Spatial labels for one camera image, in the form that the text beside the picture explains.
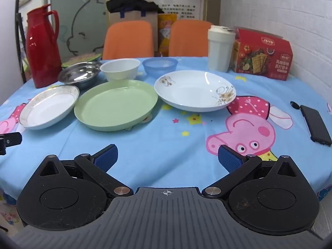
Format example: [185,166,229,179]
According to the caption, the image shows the white plate with worn rim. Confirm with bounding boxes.
[18,84,80,130]

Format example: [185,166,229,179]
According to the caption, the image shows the blue translucent plastic bowl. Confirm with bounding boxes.
[142,57,178,78]

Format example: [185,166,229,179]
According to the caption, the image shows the black framed whiteboard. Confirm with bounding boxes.
[14,0,26,83]

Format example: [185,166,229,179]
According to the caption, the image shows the orange chair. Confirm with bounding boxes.
[102,21,155,60]
[168,19,214,57]

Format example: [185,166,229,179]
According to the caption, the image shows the green plastic plate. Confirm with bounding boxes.
[74,80,159,131]

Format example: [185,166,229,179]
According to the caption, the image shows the black smartphone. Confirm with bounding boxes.
[300,105,332,146]

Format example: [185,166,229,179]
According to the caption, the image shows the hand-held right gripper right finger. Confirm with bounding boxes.
[202,145,297,198]

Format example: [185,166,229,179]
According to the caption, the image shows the black cloth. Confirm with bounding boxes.
[106,0,164,14]

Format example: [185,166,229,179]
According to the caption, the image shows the yellow snack bag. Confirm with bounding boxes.
[158,14,177,57]

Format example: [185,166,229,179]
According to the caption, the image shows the blue cartoon printed tablecloth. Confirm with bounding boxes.
[0,56,332,229]

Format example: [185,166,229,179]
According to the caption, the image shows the red thermos jug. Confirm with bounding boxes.
[25,4,63,89]

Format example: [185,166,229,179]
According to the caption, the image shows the white plastic bowl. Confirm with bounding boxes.
[100,58,141,82]

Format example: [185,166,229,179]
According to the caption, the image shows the framed wall poster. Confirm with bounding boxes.
[105,0,208,21]

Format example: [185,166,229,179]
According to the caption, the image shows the red cracker box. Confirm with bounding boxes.
[232,27,293,81]

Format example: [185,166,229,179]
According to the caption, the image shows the green instant noodle bowl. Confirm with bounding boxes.
[61,52,102,69]

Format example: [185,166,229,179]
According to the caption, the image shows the stainless steel bowl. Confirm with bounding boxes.
[57,62,102,91]

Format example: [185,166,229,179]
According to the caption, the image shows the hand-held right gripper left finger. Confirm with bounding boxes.
[39,144,134,198]

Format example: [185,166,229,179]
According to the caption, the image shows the white tumbler with lid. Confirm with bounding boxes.
[207,25,236,72]

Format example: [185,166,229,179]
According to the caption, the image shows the white floral ceramic plate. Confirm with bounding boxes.
[154,70,237,112]

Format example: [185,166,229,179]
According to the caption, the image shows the brown paper bag blue handles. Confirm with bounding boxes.
[107,11,159,52]

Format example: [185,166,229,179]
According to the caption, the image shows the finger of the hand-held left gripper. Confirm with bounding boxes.
[0,132,23,156]

